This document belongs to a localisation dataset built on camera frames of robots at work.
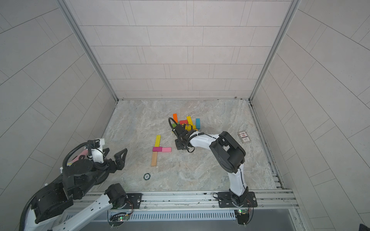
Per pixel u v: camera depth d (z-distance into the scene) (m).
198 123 1.02
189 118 1.05
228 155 0.49
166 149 0.89
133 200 0.71
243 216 0.68
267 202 0.71
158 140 0.92
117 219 0.68
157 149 0.89
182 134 0.72
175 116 1.06
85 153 0.70
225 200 0.68
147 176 0.79
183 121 1.04
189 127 0.81
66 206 0.42
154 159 0.85
